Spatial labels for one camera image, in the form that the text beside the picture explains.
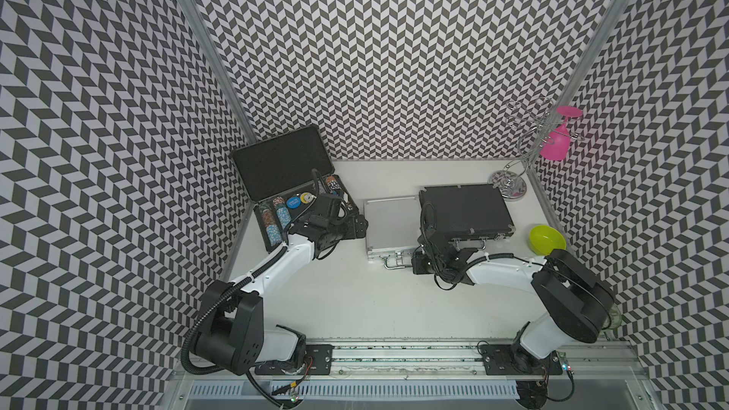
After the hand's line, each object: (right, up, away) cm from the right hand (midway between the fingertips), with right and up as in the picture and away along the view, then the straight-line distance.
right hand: (413, 266), depth 90 cm
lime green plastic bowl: (+45, +8, +6) cm, 46 cm away
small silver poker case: (-6, +11, +2) cm, 13 cm away
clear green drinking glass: (+58, -13, -8) cm, 60 cm away
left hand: (-18, +13, -3) cm, 23 cm away
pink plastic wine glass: (+48, +39, +3) cm, 62 cm away
